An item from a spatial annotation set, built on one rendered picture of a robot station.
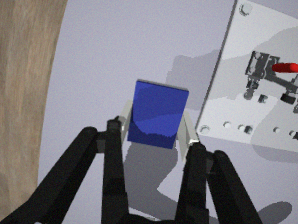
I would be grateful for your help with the blue rectangular plate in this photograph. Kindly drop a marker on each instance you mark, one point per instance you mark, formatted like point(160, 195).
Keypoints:
point(156, 113)

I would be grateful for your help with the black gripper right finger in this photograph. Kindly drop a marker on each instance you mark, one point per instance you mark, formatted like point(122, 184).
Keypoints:
point(231, 200)

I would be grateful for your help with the white fixture plate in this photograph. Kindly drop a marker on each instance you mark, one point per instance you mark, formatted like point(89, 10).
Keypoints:
point(265, 30)

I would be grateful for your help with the red-handled toggle clamp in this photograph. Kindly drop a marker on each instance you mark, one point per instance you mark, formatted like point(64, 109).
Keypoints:
point(261, 65)

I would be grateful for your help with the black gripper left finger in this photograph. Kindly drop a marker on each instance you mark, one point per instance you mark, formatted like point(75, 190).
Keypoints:
point(51, 200)

